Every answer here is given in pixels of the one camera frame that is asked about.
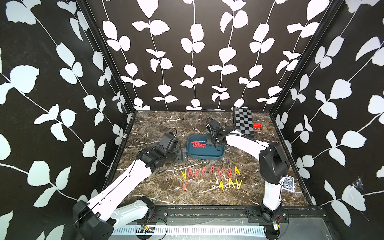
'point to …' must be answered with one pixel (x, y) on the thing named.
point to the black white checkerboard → (242, 120)
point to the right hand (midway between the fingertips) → (207, 139)
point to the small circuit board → (145, 230)
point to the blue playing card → (288, 184)
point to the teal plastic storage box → (198, 149)
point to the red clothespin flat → (196, 144)
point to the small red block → (257, 125)
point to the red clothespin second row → (184, 186)
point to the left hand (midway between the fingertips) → (181, 153)
